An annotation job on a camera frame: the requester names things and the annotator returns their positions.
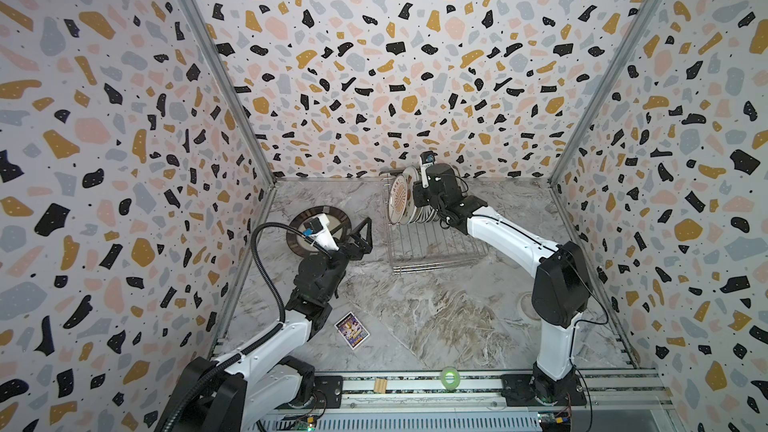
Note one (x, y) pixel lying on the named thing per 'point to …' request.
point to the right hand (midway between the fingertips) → (415, 175)
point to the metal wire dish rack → (423, 245)
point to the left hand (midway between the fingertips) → (360, 218)
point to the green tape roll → (450, 386)
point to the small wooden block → (380, 385)
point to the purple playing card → (352, 330)
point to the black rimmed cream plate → (334, 216)
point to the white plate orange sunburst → (398, 199)
